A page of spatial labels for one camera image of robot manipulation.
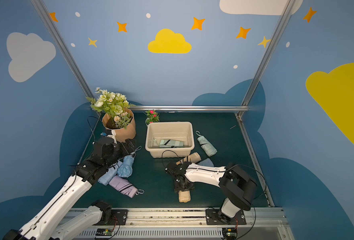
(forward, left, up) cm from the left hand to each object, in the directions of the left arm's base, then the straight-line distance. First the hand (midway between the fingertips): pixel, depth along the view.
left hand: (129, 141), depth 76 cm
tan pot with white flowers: (+22, +13, -4) cm, 26 cm away
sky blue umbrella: (-7, +5, -19) cm, 21 cm away
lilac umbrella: (-16, +5, -20) cm, 26 cm away
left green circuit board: (-37, +10, -25) cm, 46 cm away
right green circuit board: (-36, -52, -26) cm, 68 cm away
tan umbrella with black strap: (+2, -35, -20) cm, 40 cm away
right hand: (-15, -28, -24) cm, 40 cm away
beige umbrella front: (-21, -29, -20) cm, 41 cm away
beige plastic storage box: (+23, -28, -20) cm, 41 cm away
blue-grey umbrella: (0, -43, -22) cm, 49 cm away
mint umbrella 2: (+13, -19, -21) cm, 31 cm away
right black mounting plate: (-30, -43, -22) cm, 57 cm away
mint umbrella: (+10, -46, -21) cm, 52 cm away
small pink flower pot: (+28, -7, -10) cm, 30 cm away
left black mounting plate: (-31, +4, -23) cm, 39 cm away
